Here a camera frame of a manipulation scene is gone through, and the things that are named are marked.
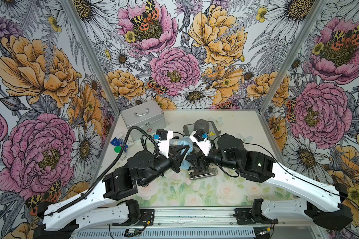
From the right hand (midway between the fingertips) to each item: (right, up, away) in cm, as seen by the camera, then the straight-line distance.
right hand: (189, 153), depth 61 cm
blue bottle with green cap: (-47, 0, +38) cm, 60 cm away
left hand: (-1, +1, -4) cm, 4 cm away
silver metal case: (-27, +18, +38) cm, 50 cm away
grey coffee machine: (+8, +9, +12) cm, 17 cm away
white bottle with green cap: (-41, -3, +26) cm, 48 cm away
